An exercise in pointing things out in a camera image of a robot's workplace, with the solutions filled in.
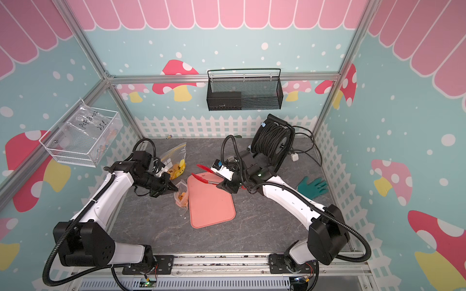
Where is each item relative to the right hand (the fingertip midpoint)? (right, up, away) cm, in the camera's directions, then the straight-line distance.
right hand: (221, 179), depth 79 cm
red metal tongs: (-8, 0, -2) cm, 8 cm away
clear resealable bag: (-26, +8, +16) cm, 32 cm away
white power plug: (+40, +10, +27) cm, 50 cm away
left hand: (-19, -5, -1) cm, 20 cm away
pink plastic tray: (-8, -14, +12) cm, 21 cm away
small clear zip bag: (-20, -9, +6) cm, 22 cm away
